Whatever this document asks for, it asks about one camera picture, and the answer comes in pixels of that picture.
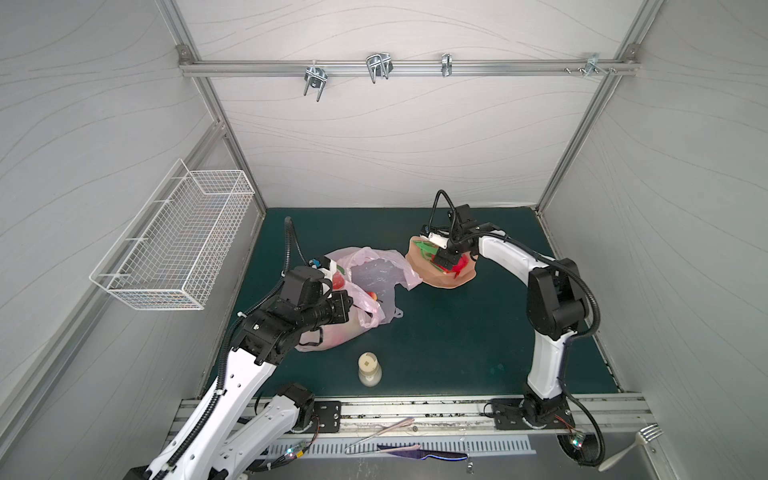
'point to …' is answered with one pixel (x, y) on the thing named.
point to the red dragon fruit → (429, 252)
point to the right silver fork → (644, 436)
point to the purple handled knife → (420, 453)
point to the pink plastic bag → (371, 276)
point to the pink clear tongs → (352, 450)
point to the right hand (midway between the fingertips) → (449, 238)
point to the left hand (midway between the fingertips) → (358, 296)
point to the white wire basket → (174, 249)
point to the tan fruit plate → (435, 277)
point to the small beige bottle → (369, 370)
